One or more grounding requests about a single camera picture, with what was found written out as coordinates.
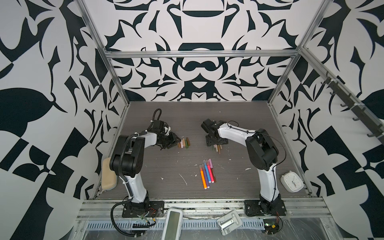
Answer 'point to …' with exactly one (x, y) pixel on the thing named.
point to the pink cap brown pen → (212, 170)
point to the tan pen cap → (184, 142)
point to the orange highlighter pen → (202, 177)
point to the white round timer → (292, 182)
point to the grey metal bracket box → (229, 222)
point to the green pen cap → (186, 144)
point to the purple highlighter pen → (205, 176)
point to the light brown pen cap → (178, 144)
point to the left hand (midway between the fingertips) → (180, 139)
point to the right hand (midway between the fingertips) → (216, 141)
